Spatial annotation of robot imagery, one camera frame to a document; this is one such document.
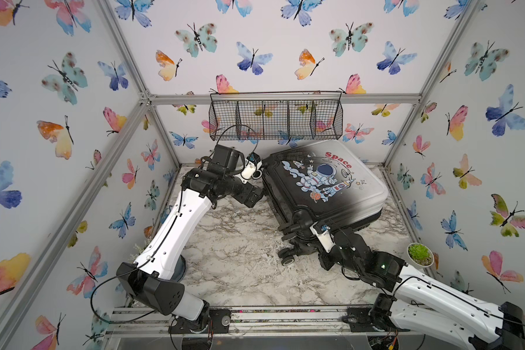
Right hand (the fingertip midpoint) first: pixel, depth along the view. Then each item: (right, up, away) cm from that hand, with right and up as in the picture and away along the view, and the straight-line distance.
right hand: (316, 241), depth 75 cm
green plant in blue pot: (-50, -13, +9) cm, 52 cm away
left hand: (-22, +19, -1) cm, 29 cm away
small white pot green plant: (+38, -6, +3) cm, 38 cm away
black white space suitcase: (+6, +21, +8) cm, 23 cm away
